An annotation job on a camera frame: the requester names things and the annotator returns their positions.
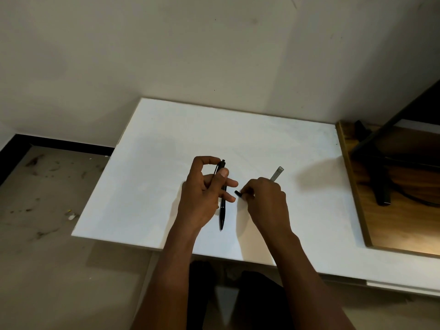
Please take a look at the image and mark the person's black trousers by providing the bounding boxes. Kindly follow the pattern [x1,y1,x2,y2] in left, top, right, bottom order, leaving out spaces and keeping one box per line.
[187,261,296,330]

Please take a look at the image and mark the person's left forearm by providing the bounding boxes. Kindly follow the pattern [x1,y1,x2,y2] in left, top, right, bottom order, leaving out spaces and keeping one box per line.
[130,225,204,330]

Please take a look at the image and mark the black cable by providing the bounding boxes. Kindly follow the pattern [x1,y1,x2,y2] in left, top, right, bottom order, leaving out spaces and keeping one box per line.
[390,182,440,208]

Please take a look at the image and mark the person's right hand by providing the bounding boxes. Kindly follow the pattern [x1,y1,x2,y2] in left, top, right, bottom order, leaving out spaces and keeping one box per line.
[237,177,293,239]

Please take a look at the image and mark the black skirting board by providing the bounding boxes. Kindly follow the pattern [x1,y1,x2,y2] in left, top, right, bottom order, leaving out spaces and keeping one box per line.
[0,133,116,185]

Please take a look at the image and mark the person's left hand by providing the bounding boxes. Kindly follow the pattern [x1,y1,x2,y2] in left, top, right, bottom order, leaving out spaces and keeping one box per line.
[174,156,239,236]

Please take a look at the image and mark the black television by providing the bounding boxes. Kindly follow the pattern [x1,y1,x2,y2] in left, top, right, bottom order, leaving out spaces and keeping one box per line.
[350,80,440,173]

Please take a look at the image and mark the person's right forearm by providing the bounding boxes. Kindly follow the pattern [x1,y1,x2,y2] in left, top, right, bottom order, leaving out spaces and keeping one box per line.
[269,231,357,330]

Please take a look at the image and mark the black television foot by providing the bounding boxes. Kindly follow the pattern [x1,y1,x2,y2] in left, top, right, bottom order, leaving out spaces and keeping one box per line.
[354,120,392,207]

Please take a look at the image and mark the brown wooden board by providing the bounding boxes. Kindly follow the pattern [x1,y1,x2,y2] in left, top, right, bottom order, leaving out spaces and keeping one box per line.
[335,121,440,259]

